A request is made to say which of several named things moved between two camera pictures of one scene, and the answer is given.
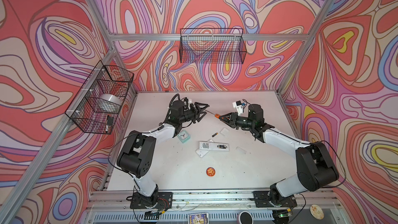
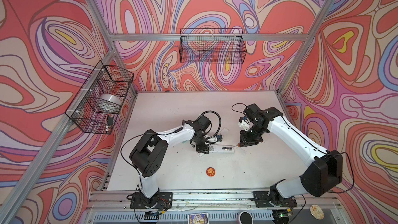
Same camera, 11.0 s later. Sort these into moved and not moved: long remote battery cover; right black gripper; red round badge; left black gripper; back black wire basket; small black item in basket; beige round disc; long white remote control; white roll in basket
Moved: long white remote control; left black gripper; right black gripper
Not moved: beige round disc; back black wire basket; small black item in basket; red round badge; white roll in basket; long remote battery cover
